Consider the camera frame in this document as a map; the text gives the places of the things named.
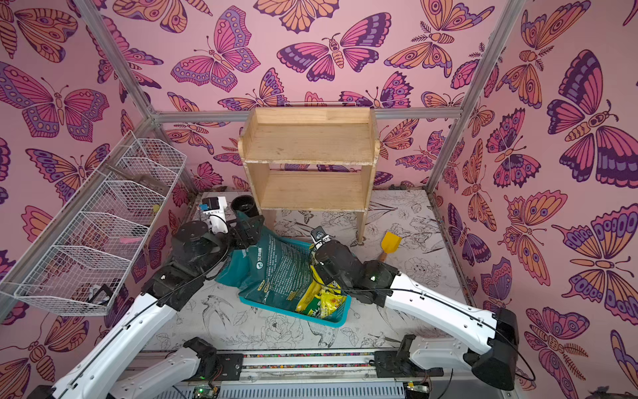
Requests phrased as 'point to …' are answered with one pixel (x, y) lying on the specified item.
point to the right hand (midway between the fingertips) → (321, 255)
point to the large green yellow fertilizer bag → (274, 272)
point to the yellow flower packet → (329, 302)
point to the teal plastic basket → (292, 314)
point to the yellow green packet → (310, 302)
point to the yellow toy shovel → (390, 243)
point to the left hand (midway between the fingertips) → (257, 216)
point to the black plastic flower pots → (245, 204)
